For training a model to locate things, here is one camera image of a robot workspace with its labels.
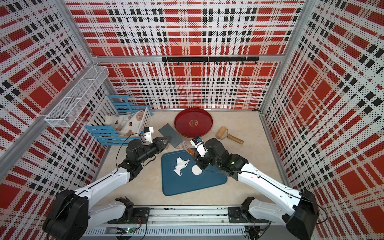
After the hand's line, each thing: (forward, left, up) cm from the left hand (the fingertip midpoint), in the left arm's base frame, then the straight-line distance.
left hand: (173, 137), depth 79 cm
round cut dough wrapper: (-10, -11, -20) cm, 26 cm away
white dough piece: (-6, -2, -21) cm, 22 cm away
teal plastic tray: (-18, +1, -21) cm, 28 cm away
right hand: (-10, -13, -2) cm, 16 cm away
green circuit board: (-39, +19, -20) cm, 48 cm away
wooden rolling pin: (+17, -30, -21) cm, 40 cm away
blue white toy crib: (+40, +51, -13) cm, 66 cm away
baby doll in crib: (+22, +39, -17) cm, 48 cm away
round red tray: (+29, -7, -23) cm, 37 cm away
